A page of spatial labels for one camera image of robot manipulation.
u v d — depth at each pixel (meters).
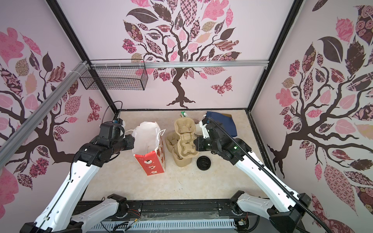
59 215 0.37
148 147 0.98
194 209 0.74
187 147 0.70
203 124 0.63
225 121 1.18
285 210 0.37
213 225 0.70
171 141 0.90
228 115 1.11
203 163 0.89
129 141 0.63
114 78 1.22
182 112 0.92
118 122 0.61
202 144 0.60
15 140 0.51
